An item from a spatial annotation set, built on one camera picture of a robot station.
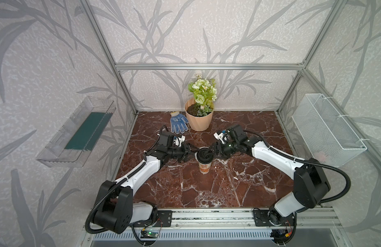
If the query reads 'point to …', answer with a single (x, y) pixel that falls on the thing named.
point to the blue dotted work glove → (177, 122)
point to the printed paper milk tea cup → (204, 168)
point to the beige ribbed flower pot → (198, 123)
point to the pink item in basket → (320, 156)
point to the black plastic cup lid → (204, 156)
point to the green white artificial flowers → (205, 94)
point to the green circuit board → (149, 234)
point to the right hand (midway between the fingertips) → (208, 154)
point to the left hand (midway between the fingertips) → (198, 152)
